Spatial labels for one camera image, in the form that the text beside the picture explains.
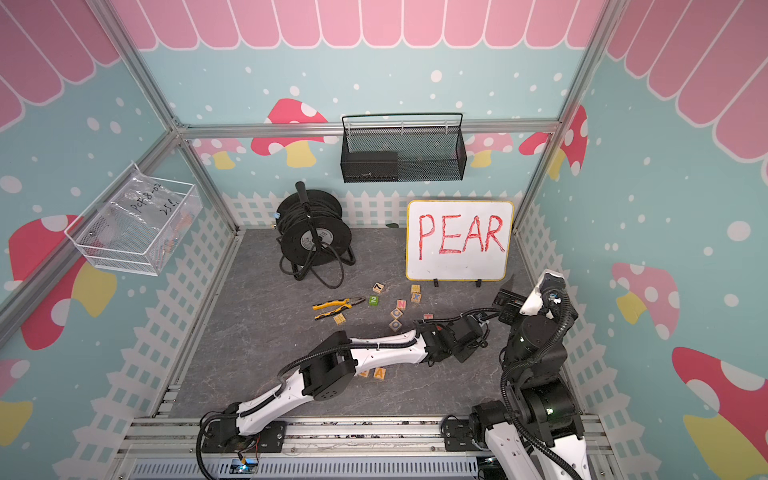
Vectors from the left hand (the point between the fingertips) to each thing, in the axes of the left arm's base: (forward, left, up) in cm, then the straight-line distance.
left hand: (466, 341), depth 90 cm
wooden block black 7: (+19, +28, 0) cm, 34 cm away
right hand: (-3, -7, +36) cm, 36 cm away
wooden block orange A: (-10, +26, +1) cm, 28 cm away
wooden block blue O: (+4, +22, +1) cm, 22 cm away
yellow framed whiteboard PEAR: (+29, -1, +14) cm, 32 cm away
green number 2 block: (+14, +29, 0) cm, 32 cm away
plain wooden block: (+6, +39, +1) cm, 40 cm away
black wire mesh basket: (+51, +20, +34) cm, 64 cm away
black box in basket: (+41, +30, +33) cm, 61 cm away
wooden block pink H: (+8, +11, +1) cm, 14 cm away
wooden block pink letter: (+12, +20, +1) cm, 23 cm away
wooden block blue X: (+15, +15, +1) cm, 21 cm away
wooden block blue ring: (+9, +21, +1) cm, 23 cm away
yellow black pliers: (+12, +38, +2) cm, 40 cm away
